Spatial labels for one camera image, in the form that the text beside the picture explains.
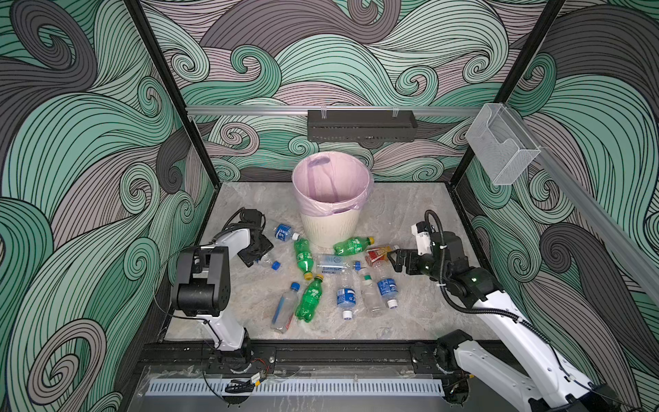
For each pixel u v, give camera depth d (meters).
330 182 1.01
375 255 0.90
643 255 0.52
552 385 0.39
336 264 0.88
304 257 0.90
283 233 0.97
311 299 0.80
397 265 0.68
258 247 0.82
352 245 0.94
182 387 0.70
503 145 0.78
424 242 0.67
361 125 0.91
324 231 0.90
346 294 0.81
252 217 0.78
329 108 0.95
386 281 0.83
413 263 0.67
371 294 0.87
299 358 0.74
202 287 0.47
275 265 0.90
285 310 0.82
